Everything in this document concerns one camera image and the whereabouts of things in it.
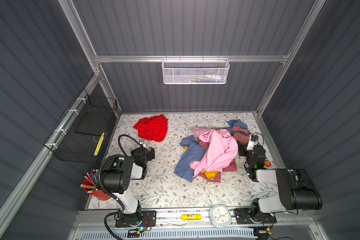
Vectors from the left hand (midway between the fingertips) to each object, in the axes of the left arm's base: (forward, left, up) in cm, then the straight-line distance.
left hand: (142, 148), depth 97 cm
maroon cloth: (+1, -66, +4) cm, 66 cm away
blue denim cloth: (+14, -66, +5) cm, 68 cm away
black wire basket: (-7, +25, +24) cm, 35 cm away
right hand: (-5, -66, +8) cm, 67 cm away
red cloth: (+14, -6, +3) cm, 16 cm away
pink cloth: (-9, -49, +11) cm, 51 cm away
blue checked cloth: (-7, -34, +3) cm, 35 cm away
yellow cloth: (-21, -41, +1) cm, 46 cm away
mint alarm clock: (-41, -42, 0) cm, 59 cm away
